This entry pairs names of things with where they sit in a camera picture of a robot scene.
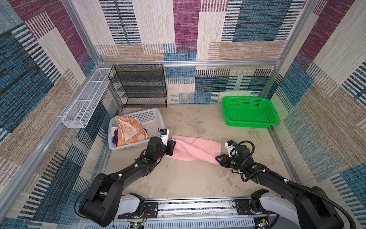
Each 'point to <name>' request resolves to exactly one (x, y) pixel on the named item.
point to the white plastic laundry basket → (150, 118)
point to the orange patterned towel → (129, 130)
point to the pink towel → (189, 149)
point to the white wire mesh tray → (78, 115)
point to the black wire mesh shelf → (140, 85)
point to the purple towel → (115, 138)
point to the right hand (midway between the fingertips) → (217, 160)
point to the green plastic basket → (250, 112)
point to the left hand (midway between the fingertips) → (174, 139)
